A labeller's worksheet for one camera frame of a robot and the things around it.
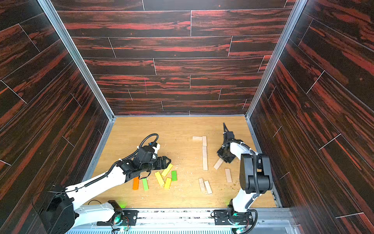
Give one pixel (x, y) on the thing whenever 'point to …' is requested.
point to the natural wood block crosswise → (197, 138)
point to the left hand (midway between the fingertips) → (168, 162)
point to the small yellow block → (167, 183)
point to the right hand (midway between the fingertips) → (224, 156)
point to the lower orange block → (136, 183)
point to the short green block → (174, 175)
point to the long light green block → (145, 184)
